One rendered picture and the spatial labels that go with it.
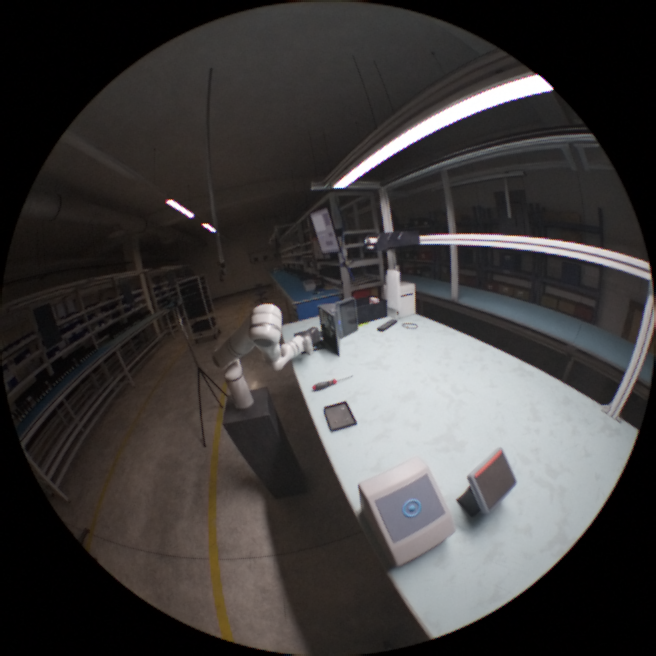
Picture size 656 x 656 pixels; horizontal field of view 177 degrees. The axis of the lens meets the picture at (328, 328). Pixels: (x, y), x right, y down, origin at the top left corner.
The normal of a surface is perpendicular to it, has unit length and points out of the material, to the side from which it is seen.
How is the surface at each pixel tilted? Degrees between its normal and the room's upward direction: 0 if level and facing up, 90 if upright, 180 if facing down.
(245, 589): 0
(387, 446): 0
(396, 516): 30
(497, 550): 0
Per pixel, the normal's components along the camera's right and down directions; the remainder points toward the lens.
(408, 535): 0.02, -0.65
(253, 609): -0.15, -0.92
